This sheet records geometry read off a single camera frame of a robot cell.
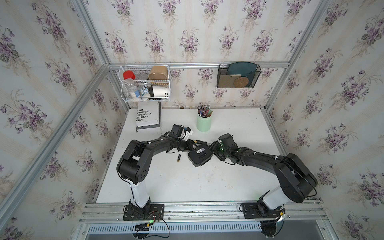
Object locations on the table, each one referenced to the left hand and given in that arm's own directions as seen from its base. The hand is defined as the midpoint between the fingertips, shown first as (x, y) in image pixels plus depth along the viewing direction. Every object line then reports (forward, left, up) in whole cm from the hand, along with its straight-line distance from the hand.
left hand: (198, 149), depth 91 cm
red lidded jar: (+38, +44, +29) cm, 65 cm away
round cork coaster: (+37, -29, +24) cm, 53 cm away
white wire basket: (+34, +34, +24) cm, 54 cm away
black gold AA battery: (-3, +12, -5) cm, 14 cm away
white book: (+28, +36, +3) cm, 45 cm away
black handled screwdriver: (+8, -1, -3) cm, 8 cm away
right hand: (-1, -7, +1) cm, 7 cm away
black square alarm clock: (-3, -1, -2) cm, 4 cm away
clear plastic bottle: (+27, +40, +27) cm, 55 cm away
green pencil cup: (+18, -4, +3) cm, 19 cm away
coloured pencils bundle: (+26, -4, +9) cm, 27 cm away
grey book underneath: (+20, +31, -1) cm, 37 cm away
